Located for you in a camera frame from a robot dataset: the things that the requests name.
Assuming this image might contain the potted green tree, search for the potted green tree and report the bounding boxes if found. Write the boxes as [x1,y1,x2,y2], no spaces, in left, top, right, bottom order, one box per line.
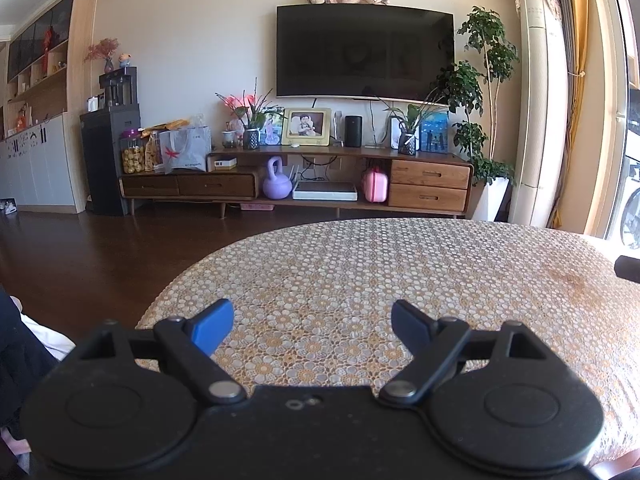
[435,6,521,221]

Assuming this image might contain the small portrait photo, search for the small portrait photo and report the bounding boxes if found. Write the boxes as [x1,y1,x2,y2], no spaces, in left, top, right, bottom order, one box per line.
[261,112,286,146]

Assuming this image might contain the blue framed picture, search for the blue framed picture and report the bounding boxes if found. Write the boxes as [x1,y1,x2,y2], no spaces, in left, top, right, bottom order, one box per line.
[420,110,450,153]

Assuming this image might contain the black tea machine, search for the black tea machine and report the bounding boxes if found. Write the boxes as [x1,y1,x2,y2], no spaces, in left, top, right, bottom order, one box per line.
[99,66,137,109]

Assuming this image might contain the yellow grey curtain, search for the yellow grey curtain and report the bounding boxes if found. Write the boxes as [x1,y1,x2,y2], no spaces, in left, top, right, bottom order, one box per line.
[542,0,591,231]

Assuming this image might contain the pink flower potted plant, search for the pink flower potted plant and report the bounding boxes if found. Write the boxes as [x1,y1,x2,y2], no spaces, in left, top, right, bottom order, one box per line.
[215,80,286,151]

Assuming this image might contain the purple kettlebell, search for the purple kettlebell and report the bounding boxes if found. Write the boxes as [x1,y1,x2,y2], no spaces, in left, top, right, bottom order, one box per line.
[262,156,293,199]

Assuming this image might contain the white cloth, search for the white cloth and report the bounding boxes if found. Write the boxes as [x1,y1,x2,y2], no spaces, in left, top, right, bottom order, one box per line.
[20,310,76,361]

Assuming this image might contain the white standing air conditioner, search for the white standing air conditioner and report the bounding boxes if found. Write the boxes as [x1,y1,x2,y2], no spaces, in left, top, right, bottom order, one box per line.
[507,0,571,228]

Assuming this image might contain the white wooden wall cabinet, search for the white wooden wall cabinet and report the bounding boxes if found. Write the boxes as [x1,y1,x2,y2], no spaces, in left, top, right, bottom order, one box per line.
[0,0,96,216]

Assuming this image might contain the vase with red flowers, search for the vase with red flowers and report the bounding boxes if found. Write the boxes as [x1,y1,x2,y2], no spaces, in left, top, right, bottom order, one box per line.
[84,37,121,74]

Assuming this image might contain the small pink suitcase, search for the small pink suitcase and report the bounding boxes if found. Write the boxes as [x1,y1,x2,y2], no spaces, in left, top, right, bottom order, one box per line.
[362,167,389,203]

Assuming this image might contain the orange snack bag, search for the orange snack bag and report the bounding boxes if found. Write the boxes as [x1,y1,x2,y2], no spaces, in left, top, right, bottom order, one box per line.
[144,130,163,171]

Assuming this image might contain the wooden television cabinet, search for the wooden television cabinet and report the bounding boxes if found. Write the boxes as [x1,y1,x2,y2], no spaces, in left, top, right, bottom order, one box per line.
[118,146,475,220]

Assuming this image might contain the yellow photo frame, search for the yellow photo frame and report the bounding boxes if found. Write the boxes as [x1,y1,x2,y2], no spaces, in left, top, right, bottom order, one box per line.
[281,107,333,146]

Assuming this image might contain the white shopping bag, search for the white shopping bag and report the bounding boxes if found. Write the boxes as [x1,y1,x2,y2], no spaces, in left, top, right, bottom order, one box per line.
[159,126,213,174]

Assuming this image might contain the green orchid potted plant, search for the green orchid potted plant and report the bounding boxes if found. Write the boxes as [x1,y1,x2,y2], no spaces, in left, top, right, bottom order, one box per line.
[380,92,436,156]

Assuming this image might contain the navy jacket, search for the navy jacket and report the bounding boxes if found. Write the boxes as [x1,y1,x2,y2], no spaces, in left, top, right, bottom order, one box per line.
[0,287,76,461]

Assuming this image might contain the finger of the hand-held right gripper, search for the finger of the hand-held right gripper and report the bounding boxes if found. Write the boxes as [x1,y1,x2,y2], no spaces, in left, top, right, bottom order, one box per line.
[615,255,640,281]

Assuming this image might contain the glass sliding door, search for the glass sliding door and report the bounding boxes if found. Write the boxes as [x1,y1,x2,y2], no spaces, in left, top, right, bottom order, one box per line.
[587,0,640,241]

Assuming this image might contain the white flat set-top box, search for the white flat set-top box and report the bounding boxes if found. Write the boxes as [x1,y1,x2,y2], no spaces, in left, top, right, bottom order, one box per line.
[292,181,359,201]

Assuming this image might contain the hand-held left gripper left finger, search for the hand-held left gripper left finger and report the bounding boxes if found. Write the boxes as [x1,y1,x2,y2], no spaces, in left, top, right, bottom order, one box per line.
[75,299,248,407]

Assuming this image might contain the black flat television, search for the black flat television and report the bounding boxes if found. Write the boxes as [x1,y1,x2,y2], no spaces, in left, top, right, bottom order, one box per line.
[276,4,455,106]

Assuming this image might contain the jar of gold chocolates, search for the jar of gold chocolates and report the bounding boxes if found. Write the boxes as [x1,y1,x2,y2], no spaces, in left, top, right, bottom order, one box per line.
[120,130,146,173]

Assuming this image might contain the yellow gift bag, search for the yellow gift bag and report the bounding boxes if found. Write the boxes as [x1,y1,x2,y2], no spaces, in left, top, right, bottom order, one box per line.
[145,119,191,133]

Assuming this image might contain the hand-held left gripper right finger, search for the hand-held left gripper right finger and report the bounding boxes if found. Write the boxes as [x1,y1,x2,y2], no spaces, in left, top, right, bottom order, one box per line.
[377,300,551,407]

